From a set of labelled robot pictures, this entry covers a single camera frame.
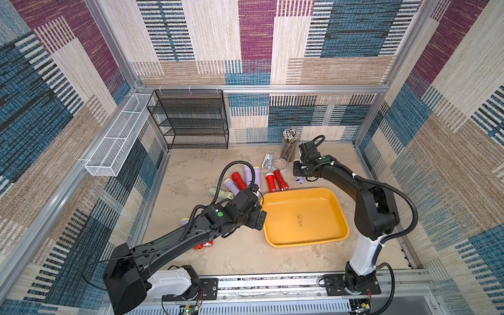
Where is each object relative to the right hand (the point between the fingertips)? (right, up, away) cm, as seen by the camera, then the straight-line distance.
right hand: (300, 171), depth 96 cm
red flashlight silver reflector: (-9, -5, +6) cm, 11 cm away
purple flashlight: (-25, -2, +7) cm, 26 cm away
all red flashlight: (-31, -4, +4) cm, 31 cm away
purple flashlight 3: (-2, -3, -7) cm, 8 cm away
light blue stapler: (-15, +4, +13) cm, 20 cm away
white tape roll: (-8, +4, +14) cm, 17 cm away
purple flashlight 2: (-21, -3, +8) cm, 22 cm away
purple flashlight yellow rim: (-34, -7, +2) cm, 35 cm away
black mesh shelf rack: (-57, +29, +15) cm, 66 cm away
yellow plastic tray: (+1, -21, -4) cm, 21 cm away
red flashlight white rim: (-14, -6, +6) cm, 16 cm away
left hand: (-21, -15, -18) cm, 32 cm away
